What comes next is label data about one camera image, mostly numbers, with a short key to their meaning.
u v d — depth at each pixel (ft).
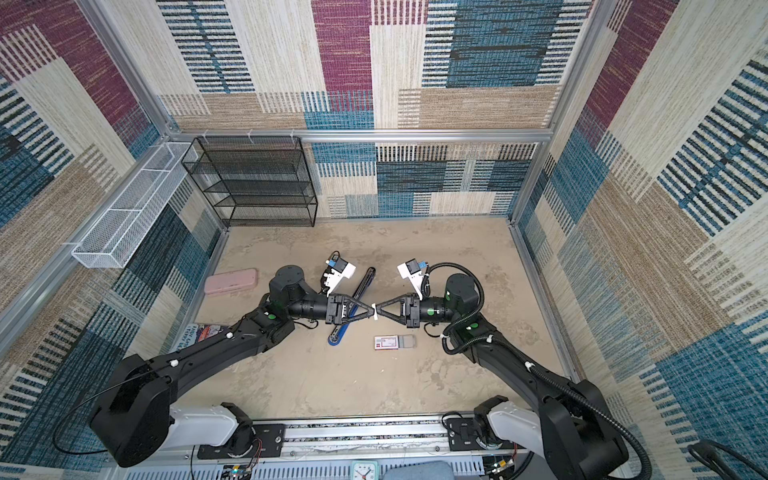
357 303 2.20
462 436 2.39
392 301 2.25
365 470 2.25
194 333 2.93
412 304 2.10
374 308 2.21
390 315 2.25
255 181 3.66
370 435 2.49
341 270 2.22
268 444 2.40
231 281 3.32
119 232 2.39
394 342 2.93
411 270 2.20
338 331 2.93
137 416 1.33
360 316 2.22
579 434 1.32
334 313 2.09
